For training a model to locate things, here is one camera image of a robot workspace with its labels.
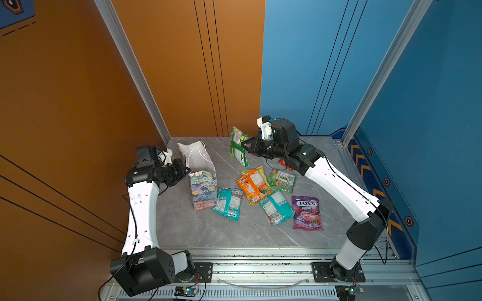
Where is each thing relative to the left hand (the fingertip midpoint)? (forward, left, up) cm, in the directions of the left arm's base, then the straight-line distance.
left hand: (191, 166), depth 76 cm
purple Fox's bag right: (-10, -51, -23) cm, 57 cm away
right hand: (+2, -21, +11) cm, 24 cm away
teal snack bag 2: (-8, -37, -22) cm, 44 cm away
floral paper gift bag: (-3, -5, 0) cm, 6 cm away
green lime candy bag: (+2, -19, +8) cm, 20 cm away
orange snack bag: (+4, -26, -20) cm, 33 cm away
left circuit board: (-40, 0, -26) cm, 48 cm away
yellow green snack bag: (+11, -29, -21) cm, 38 cm away
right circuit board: (-40, -62, -26) cm, 78 cm away
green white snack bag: (+9, -41, -24) cm, 48 cm away
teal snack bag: (-5, -14, -23) cm, 27 cm away
